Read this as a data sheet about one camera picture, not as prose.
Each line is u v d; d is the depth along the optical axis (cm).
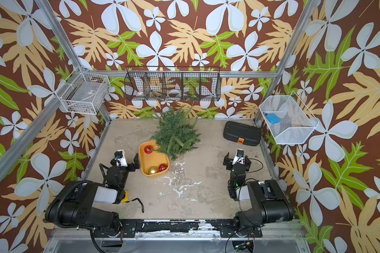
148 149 98
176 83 99
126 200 81
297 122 77
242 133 106
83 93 85
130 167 80
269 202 45
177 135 74
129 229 74
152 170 90
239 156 75
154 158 99
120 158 75
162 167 90
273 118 86
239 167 72
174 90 99
